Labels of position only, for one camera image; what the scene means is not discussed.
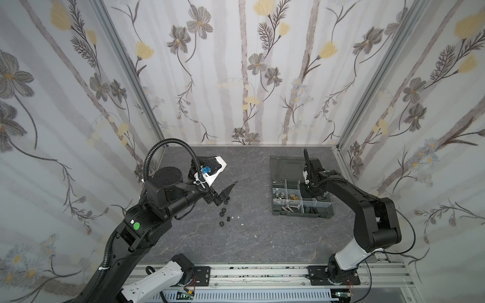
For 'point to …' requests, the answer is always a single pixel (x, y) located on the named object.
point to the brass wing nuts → (292, 197)
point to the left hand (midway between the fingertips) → (225, 169)
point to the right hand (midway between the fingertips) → (307, 190)
